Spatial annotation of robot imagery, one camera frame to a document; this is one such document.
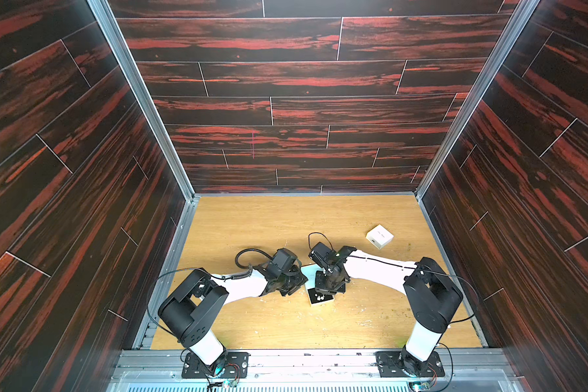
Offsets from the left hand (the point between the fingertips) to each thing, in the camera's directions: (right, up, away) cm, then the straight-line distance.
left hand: (310, 282), depth 88 cm
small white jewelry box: (+30, +16, +13) cm, 37 cm away
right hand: (+5, -2, +1) cm, 6 cm away
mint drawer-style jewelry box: (0, +4, +2) cm, 4 cm away
